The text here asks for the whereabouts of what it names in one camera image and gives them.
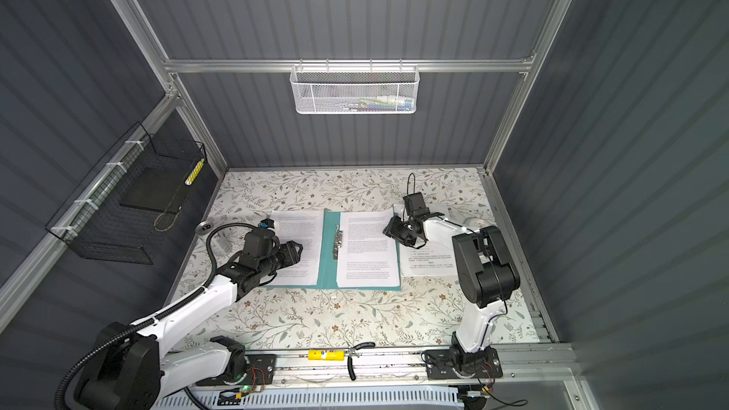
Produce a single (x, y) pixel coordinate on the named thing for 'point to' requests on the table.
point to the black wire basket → (120, 209)
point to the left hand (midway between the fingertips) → (296, 248)
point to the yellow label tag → (332, 355)
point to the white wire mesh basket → (354, 89)
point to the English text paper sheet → (305, 227)
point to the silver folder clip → (338, 241)
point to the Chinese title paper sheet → (438, 258)
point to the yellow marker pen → (194, 172)
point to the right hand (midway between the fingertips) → (391, 234)
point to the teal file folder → (328, 259)
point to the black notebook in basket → (158, 188)
